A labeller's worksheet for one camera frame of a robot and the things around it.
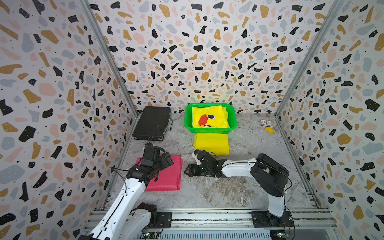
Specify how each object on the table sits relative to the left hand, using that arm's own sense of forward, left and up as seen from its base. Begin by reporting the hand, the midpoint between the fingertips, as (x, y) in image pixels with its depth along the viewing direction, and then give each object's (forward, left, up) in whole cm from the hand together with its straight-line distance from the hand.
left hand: (165, 159), depth 80 cm
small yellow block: (+31, -72, -15) cm, 80 cm away
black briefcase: (+32, +15, -7) cm, 36 cm away
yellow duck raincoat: (+39, -29, -8) cm, 49 cm away
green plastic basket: (+39, -43, -9) cm, 59 cm away
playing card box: (+38, -70, -14) cm, 81 cm away
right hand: (-3, -12, -11) cm, 16 cm away
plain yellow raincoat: (+19, -30, -13) cm, 38 cm away
